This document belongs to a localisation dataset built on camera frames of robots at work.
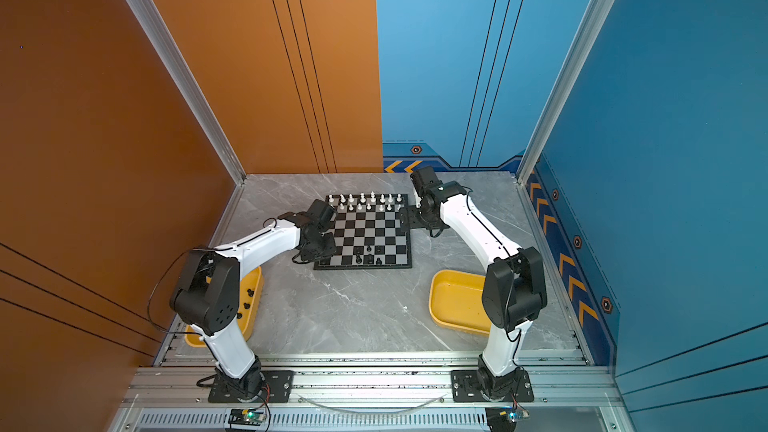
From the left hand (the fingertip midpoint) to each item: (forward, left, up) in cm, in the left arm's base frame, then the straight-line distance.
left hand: (331, 250), depth 94 cm
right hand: (+4, -26, +10) cm, 28 cm away
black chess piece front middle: (-2, -12, -2) cm, 13 cm away
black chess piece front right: (-3, -15, -2) cm, 15 cm away
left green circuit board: (-43, +15, -6) cm, 46 cm away
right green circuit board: (-41, -49, -4) cm, 64 cm away
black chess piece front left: (-2, -9, -2) cm, 9 cm away
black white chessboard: (+8, -11, -1) cm, 14 cm away
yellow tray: (-13, -39, -8) cm, 42 cm away
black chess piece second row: (+2, -12, -2) cm, 12 cm away
